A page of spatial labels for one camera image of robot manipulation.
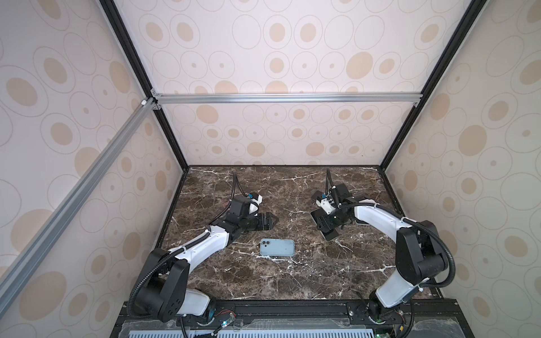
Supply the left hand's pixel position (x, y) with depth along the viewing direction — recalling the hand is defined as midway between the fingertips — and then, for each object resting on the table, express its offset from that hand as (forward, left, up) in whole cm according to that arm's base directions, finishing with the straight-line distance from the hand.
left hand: (277, 217), depth 83 cm
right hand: (+3, -22, -9) cm, 24 cm away
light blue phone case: (-6, 0, -14) cm, 16 cm away
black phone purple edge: (+21, -21, -13) cm, 32 cm away
